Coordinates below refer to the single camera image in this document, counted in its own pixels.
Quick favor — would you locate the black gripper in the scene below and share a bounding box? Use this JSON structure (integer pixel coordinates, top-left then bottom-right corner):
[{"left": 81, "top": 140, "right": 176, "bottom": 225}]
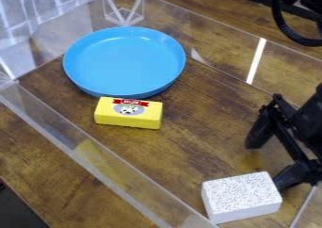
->
[{"left": 246, "top": 83, "right": 322, "bottom": 190}]

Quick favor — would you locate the white speckled foam block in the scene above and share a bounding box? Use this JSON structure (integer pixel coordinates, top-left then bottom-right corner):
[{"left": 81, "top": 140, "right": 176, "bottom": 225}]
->
[{"left": 202, "top": 171, "right": 284, "bottom": 224}]

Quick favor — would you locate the blue round tray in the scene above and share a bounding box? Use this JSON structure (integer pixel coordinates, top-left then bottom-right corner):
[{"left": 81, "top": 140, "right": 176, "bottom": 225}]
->
[{"left": 63, "top": 26, "right": 186, "bottom": 99}]

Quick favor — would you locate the yellow rectangular block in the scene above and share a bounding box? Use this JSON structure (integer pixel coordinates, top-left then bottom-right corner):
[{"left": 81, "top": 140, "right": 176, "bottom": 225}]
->
[{"left": 95, "top": 97, "right": 164, "bottom": 129}]

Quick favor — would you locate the clear acrylic enclosure wall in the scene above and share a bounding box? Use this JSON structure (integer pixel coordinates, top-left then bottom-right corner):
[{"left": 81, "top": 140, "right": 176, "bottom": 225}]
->
[{"left": 0, "top": 0, "right": 322, "bottom": 228}]

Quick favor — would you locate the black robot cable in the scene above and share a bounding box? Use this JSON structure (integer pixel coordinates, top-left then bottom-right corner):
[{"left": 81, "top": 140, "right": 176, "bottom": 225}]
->
[{"left": 269, "top": 0, "right": 322, "bottom": 47}]

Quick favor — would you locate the clear acrylic corner bracket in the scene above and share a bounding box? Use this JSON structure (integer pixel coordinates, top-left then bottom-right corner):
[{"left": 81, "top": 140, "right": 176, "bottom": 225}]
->
[{"left": 102, "top": 0, "right": 145, "bottom": 26}]

